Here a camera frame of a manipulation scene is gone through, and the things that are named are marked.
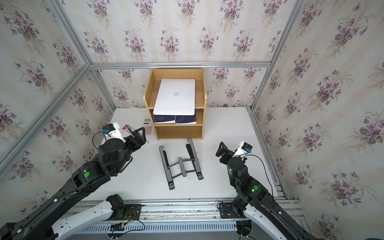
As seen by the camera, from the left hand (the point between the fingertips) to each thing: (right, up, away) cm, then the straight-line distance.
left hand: (144, 133), depth 65 cm
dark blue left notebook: (+4, +7, +25) cm, 27 cm away
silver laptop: (+12, +19, +16) cm, 27 cm away
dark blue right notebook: (+20, +6, +24) cm, 32 cm away
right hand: (+39, -7, +9) cm, 41 cm away
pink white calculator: (-11, +2, +42) cm, 44 cm away
